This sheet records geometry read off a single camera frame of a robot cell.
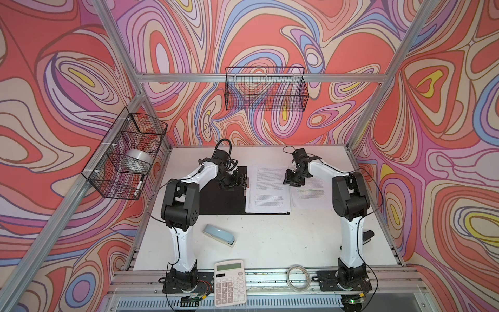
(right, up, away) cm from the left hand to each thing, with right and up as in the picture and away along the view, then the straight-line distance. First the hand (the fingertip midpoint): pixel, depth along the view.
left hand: (242, 184), depth 95 cm
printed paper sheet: (+13, -4, +4) cm, 14 cm away
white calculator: (-4, -34, -23) cm, 41 cm away
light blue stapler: (-7, -21, -14) cm, 26 cm away
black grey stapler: (+54, -20, -14) cm, 59 cm away
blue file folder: (-13, -8, +1) cm, 15 cm away
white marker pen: (-38, +2, -23) cm, 44 cm away
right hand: (+24, -1, +6) cm, 25 cm away
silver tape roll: (-38, +13, -22) cm, 46 cm away
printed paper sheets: (+37, -5, +4) cm, 38 cm away
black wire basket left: (-43, +11, -24) cm, 51 cm away
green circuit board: (-18, -40, -24) cm, 51 cm away
